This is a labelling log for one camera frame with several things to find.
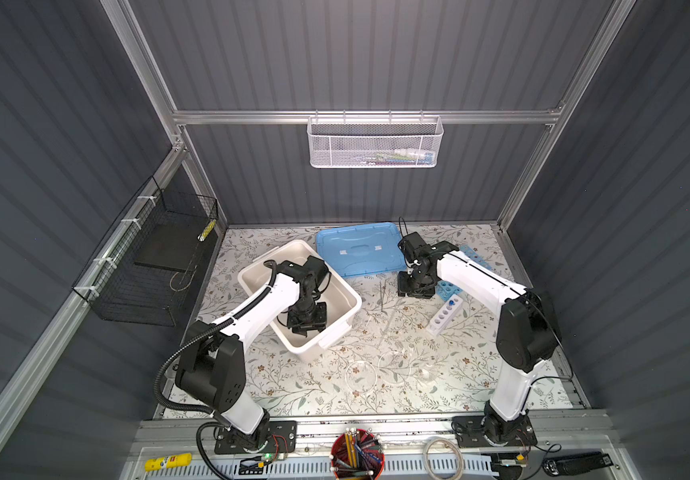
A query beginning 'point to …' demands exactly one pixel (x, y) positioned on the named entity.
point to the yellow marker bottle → (167, 462)
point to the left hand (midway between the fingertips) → (318, 331)
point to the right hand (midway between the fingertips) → (408, 295)
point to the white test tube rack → (444, 315)
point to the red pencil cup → (357, 454)
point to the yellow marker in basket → (207, 231)
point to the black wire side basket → (140, 273)
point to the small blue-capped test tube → (451, 302)
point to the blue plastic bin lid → (362, 250)
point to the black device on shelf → (576, 463)
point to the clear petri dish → (361, 376)
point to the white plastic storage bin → (340, 295)
